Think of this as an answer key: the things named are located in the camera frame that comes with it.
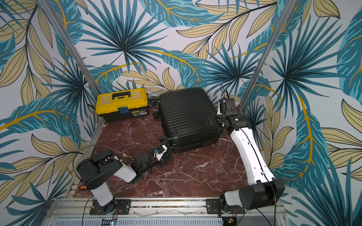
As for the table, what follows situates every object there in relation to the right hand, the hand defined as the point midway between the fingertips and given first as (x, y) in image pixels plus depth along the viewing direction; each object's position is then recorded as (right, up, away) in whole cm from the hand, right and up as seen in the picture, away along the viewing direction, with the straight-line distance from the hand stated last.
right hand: (213, 118), depth 77 cm
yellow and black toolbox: (-66, +9, +21) cm, 70 cm away
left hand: (-24, -20, +8) cm, 32 cm away
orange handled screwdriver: (-72, -38, +2) cm, 82 cm away
